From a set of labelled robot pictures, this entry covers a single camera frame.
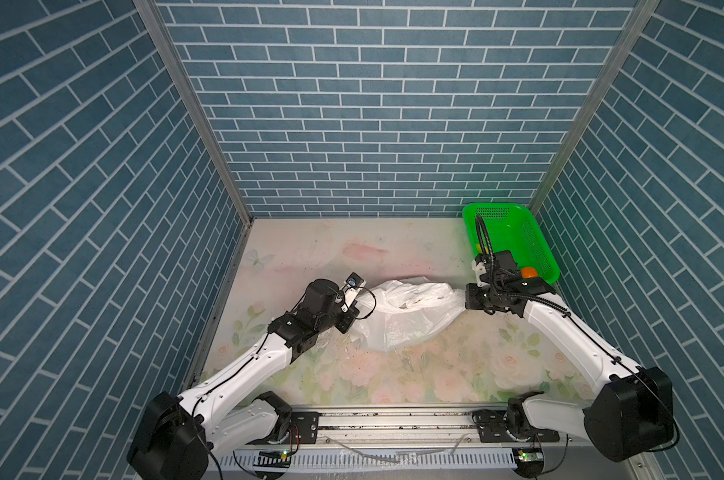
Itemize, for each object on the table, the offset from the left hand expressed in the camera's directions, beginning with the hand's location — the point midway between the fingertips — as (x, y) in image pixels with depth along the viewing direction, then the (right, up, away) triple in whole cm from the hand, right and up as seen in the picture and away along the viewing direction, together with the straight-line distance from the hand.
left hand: (355, 300), depth 81 cm
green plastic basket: (+60, +22, +34) cm, 73 cm away
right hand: (+31, +2, +3) cm, 31 cm away
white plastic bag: (+14, -3, -1) cm, 15 cm away
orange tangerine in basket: (+58, +6, +20) cm, 62 cm away
